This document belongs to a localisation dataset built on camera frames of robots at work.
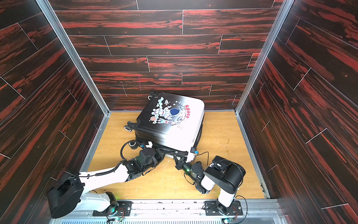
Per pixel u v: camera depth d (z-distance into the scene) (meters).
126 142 0.80
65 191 0.45
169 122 0.82
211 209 0.73
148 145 0.77
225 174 0.49
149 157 0.63
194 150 0.75
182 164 0.74
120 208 0.73
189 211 0.74
